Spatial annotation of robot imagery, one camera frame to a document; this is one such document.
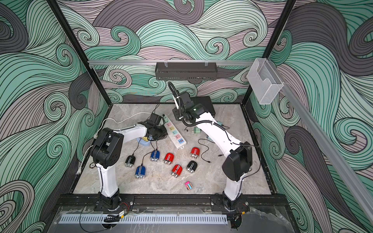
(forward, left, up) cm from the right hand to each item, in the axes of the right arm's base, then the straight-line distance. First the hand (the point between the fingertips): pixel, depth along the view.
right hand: (177, 110), depth 81 cm
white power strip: (-6, 0, -23) cm, 24 cm away
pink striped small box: (-34, -6, -23) cm, 42 cm away
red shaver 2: (-26, +1, -23) cm, 35 cm away
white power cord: (+1, +61, -28) cm, 67 cm away
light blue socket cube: (-7, +23, -23) cm, 34 cm away
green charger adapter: (+2, -13, -24) cm, 27 cm away
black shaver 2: (-24, -8, -23) cm, 34 cm away
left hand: (-1, +7, -22) cm, 23 cm away
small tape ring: (-22, +53, -26) cm, 63 cm away
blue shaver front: (-27, +22, -23) cm, 41 cm away
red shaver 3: (-15, -11, -24) cm, 30 cm away
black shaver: (-21, +29, -23) cm, 42 cm away
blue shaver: (-17, +14, -23) cm, 32 cm away
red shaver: (-19, +6, -23) cm, 30 cm away
